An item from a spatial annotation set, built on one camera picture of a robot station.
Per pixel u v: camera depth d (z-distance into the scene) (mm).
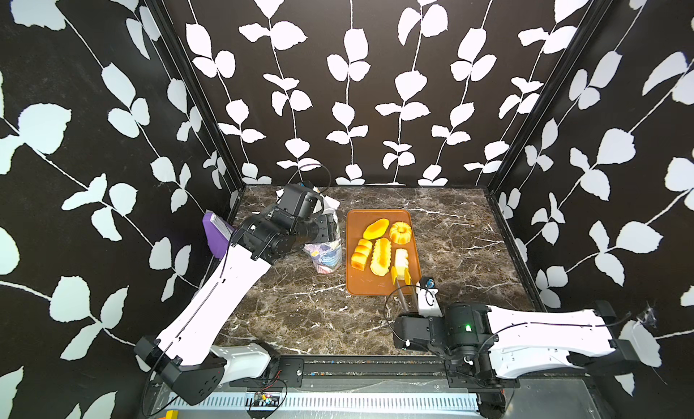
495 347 416
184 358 367
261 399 703
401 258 927
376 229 1016
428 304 576
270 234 432
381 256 933
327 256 842
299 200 478
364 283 916
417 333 471
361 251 926
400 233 1014
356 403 701
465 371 739
